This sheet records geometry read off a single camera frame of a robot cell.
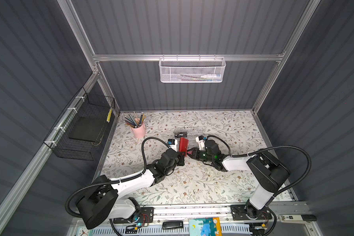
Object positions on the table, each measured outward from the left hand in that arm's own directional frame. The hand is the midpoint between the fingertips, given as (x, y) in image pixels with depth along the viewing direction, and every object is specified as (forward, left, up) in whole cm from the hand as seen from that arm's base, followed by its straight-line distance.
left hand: (186, 155), depth 81 cm
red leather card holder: (+5, +2, +2) cm, 6 cm away
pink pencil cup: (+22, +32, -8) cm, 40 cm away
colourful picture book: (-32, -8, -12) cm, 35 cm away
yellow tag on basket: (+19, +44, +13) cm, 50 cm away
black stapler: (-32, +10, -10) cm, 34 cm away
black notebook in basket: (+8, +51, +14) cm, 54 cm away
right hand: (+4, -1, -5) cm, 6 cm away
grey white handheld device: (-29, -52, -9) cm, 61 cm away
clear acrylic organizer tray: (+24, -4, -13) cm, 27 cm away
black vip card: (+18, +5, -6) cm, 20 cm away
